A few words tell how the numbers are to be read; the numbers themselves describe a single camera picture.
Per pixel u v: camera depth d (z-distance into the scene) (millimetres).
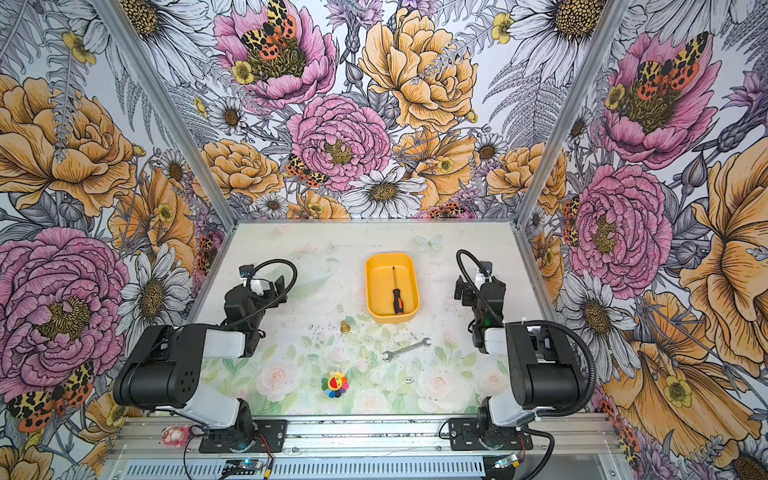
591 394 417
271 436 745
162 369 462
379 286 1026
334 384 812
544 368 460
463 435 742
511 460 714
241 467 710
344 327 917
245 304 728
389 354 872
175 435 715
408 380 829
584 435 759
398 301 965
